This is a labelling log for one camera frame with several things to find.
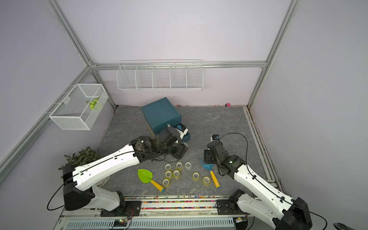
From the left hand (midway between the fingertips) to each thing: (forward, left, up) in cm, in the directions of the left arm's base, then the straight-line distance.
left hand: (183, 147), depth 70 cm
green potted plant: (0, +48, -3) cm, 49 cm away
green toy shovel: (-6, +23, -23) cm, 33 cm away
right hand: (+2, -14, -11) cm, 18 cm away
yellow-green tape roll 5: (-10, -12, -23) cm, 28 cm away
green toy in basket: (+29, +50, +7) cm, 58 cm away
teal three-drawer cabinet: (+25, +13, -2) cm, 28 cm away
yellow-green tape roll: (-5, +10, -23) cm, 25 cm away
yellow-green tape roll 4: (-8, -6, -23) cm, 25 cm away
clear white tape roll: (0, -2, -23) cm, 23 cm away
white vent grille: (-27, +40, -24) cm, 54 cm away
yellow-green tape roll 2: (-5, +5, -23) cm, 24 cm away
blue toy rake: (-2, -15, -22) cm, 27 cm away
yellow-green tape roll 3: (-10, +11, -23) cm, 27 cm away
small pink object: (+51, -41, -25) cm, 70 cm away
